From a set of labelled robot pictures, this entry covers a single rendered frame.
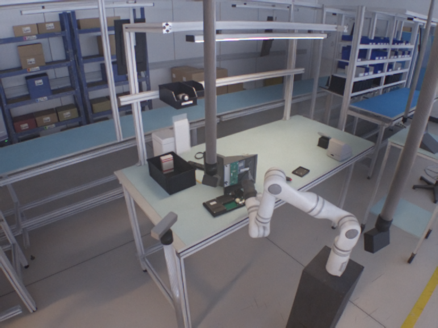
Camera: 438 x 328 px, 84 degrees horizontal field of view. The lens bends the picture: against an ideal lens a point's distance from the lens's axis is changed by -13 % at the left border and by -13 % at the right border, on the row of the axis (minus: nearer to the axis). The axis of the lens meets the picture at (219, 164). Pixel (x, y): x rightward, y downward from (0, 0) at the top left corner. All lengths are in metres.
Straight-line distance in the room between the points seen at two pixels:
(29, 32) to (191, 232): 3.88
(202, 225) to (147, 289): 1.16
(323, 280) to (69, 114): 4.33
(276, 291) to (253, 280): 0.21
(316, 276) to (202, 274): 1.27
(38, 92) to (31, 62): 0.46
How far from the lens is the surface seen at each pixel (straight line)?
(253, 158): 1.67
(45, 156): 2.71
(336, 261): 1.45
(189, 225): 1.46
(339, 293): 1.46
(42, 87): 4.72
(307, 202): 1.19
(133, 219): 2.17
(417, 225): 3.07
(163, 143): 1.88
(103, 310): 2.46
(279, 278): 2.53
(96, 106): 4.95
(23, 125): 4.83
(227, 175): 1.62
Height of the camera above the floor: 1.96
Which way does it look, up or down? 29 degrees down
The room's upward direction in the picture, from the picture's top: straight up
